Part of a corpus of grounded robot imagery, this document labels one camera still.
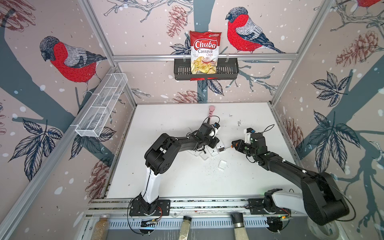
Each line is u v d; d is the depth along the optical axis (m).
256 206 0.73
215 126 0.86
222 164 0.88
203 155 0.92
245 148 0.77
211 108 1.16
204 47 0.83
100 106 0.78
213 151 0.92
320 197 0.42
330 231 0.66
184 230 0.65
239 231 0.65
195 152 0.92
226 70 0.94
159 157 0.53
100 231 0.64
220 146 0.95
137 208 0.73
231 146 0.88
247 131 0.82
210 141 0.85
